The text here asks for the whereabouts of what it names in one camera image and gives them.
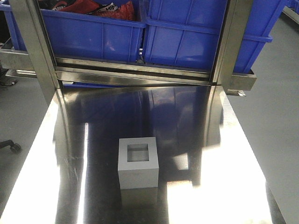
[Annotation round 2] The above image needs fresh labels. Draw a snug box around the red black snack bag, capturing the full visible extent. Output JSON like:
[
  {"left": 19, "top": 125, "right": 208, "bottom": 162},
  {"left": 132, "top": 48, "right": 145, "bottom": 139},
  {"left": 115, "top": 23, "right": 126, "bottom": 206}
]
[{"left": 38, "top": 0, "right": 100, "bottom": 15}]

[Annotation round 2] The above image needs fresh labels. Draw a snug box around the steel rack beside table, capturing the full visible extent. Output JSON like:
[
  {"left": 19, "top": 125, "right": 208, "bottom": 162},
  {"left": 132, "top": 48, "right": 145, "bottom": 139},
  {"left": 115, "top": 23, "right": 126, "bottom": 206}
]
[{"left": 0, "top": 0, "right": 257, "bottom": 98}]

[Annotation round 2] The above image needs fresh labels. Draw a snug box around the red orange crinkled bag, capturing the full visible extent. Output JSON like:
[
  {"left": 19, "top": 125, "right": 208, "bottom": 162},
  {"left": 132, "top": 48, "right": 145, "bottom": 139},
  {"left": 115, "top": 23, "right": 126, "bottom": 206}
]
[{"left": 98, "top": 0, "right": 136, "bottom": 21}]

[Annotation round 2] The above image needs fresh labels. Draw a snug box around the blue bin holding snack bags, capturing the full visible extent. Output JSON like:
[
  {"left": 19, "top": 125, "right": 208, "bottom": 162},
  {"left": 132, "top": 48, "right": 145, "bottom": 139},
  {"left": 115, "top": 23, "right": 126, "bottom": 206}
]
[{"left": 0, "top": 0, "right": 147, "bottom": 64}]

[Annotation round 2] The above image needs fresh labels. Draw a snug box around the grey block with square hole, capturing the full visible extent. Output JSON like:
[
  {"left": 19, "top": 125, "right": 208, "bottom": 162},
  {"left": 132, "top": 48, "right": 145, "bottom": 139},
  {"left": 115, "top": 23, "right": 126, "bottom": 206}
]
[{"left": 118, "top": 137, "right": 160, "bottom": 190}]

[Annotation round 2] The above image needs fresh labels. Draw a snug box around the black chair base castor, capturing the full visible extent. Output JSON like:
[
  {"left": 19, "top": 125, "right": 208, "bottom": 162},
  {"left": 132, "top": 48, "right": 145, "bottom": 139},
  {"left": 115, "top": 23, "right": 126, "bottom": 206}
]
[{"left": 0, "top": 139, "right": 22, "bottom": 154}]

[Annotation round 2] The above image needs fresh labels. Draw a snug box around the large empty blue bin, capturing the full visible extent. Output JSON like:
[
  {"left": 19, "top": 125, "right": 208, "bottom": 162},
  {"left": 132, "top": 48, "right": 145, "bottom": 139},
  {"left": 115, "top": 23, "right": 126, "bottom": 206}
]
[{"left": 142, "top": 0, "right": 288, "bottom": 73}]

